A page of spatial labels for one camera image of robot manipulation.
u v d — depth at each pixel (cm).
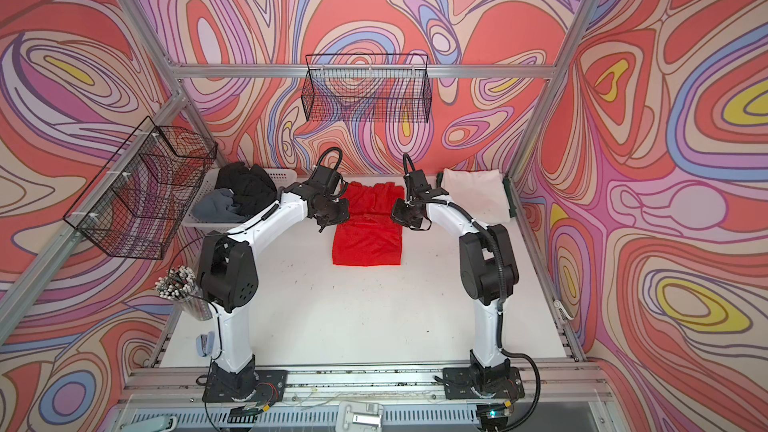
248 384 66
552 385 75
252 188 103
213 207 98
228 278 52
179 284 73
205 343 78
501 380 67
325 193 73
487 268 53
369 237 97
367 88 97
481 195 109
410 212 78
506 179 117
